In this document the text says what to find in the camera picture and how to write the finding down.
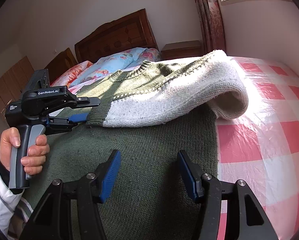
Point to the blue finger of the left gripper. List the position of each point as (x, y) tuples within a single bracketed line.
[(71, 121)]

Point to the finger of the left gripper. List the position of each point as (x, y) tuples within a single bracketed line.
[(86, 102)]

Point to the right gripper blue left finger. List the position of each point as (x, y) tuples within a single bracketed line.
[(51, 219)]

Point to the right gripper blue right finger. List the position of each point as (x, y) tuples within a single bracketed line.
[(246, 219)]

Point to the green and white knit sweater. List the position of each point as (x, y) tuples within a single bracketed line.
[(148, 114)]

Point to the white jacket sleeve forearm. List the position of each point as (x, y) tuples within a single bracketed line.
[(9, 203)]

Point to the orange floral pillow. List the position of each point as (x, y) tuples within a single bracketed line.
[(71, 74)]

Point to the light wooden wardrobe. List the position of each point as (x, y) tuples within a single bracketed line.
[(14, 75)]

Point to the dark wooden headboard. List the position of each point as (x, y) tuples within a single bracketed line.
[(128, 32), (60, 64)]

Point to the light blue floral pillow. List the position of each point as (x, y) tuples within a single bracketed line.
[(119, 61)]

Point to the pink checkered bed sheet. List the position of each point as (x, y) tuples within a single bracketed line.
[(261, 146)]

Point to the wooden nightstand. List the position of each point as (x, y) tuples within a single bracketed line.
[(181, 50)]

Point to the pink floral curtain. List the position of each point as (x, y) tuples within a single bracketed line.
[(211, 25)]

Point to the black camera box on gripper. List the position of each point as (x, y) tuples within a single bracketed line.
[(39, 79)]

